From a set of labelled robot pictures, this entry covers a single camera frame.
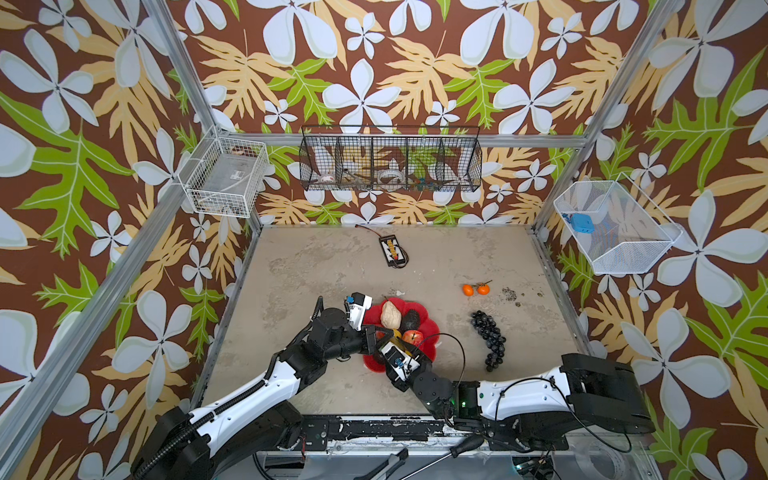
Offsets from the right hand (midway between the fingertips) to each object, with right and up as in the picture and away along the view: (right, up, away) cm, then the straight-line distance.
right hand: (389, 347), depth 75 cm
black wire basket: (+1, +56, +23) cm, 60 cm away
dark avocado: (+7, +4, +13) cm, 15 cm away
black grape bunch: (+30, +1, +13) cm, 33 cm away
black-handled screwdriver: (+16, -23, -5) cm, 29 cm away
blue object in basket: (+57, +33, +11) cm, 67 cm away
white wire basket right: (+64, +31, +5) cm, 71 cm away
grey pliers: (+1, -26, -5) cm, 27 cm away
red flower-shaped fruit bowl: (+12, +1, +15) cm, 20 cm away
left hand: (+1, +4, -1) cm, 5 cm away
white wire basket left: (-48, +47, +11) cm, 68 cm away
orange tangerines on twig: (+32, +12, +24) cm, 42 cm away
